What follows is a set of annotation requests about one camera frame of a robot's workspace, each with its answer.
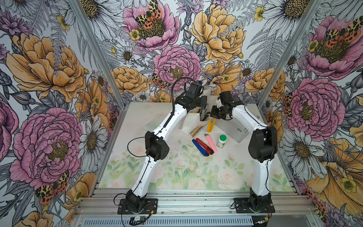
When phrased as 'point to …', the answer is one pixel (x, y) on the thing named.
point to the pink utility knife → (209, 138)
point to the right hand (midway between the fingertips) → (211, 117)
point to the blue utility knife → (203, 152)
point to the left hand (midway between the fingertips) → (201, 102)
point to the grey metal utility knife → (203, 116)
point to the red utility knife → (208, 150)
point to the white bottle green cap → (221, 141)
